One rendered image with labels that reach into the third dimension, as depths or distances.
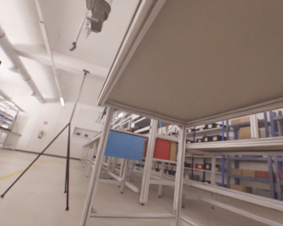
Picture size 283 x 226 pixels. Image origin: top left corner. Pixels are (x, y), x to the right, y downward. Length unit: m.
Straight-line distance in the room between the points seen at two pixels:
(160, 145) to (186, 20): 2.24
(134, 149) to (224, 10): 2.12
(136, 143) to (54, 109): 10.29
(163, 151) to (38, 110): 10.63
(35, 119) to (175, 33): 11.99
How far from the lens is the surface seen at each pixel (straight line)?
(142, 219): 1.41
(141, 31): 0.53
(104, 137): 1.26
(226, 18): 0.58
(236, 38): 0.64
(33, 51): 6.87
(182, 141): 1.52
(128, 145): 2.38
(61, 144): 11.97
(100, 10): 0.83
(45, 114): 12.33
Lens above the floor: 0.55
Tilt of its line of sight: 19 degrees up
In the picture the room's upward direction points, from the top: 9 degrees clockwise
